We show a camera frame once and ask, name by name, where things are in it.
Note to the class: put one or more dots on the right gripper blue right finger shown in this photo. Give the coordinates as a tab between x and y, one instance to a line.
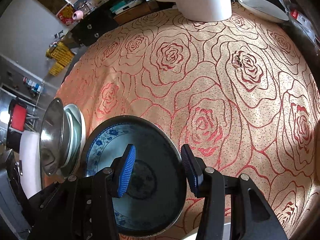
193	167

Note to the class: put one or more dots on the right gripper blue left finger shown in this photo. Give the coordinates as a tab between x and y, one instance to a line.
122	169

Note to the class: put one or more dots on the blue patterned ceramic bowl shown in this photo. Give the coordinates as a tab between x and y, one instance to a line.
157	189

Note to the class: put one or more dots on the stainless steel bowl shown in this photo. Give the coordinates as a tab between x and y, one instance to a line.
51	141

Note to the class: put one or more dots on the green square plate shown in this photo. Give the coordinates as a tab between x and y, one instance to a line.
78	134

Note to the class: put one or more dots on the pale blue teardrop dish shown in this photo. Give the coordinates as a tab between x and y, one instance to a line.
71	137

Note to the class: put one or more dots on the white cushioned chair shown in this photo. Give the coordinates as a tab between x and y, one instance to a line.
29	159

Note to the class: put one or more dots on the large white round plate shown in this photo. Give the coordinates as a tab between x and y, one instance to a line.
82	145

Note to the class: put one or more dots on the rose patterned tablecloth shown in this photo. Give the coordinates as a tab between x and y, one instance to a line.
239	92

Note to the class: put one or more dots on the red folding chair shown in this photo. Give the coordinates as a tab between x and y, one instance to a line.
18	114

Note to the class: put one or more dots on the yellow plastic crates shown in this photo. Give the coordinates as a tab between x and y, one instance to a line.
62	56

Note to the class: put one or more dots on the pink round speaker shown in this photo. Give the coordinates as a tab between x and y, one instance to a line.
78	15

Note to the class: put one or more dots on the red gift box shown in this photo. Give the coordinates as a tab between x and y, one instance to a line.
65	15

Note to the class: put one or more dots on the black sideboard cabinet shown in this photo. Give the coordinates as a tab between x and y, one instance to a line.
102	19

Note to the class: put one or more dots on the white oval plate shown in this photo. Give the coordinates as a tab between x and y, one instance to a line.
265	10

